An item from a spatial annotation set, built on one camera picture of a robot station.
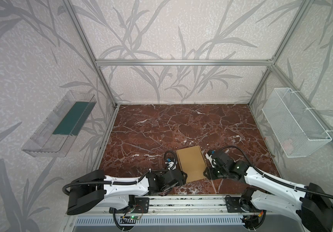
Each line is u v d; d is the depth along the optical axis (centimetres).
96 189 47
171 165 87
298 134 63
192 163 83
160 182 60
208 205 75
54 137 64
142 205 73
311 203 40
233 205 73
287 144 75
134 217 71
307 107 69
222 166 63
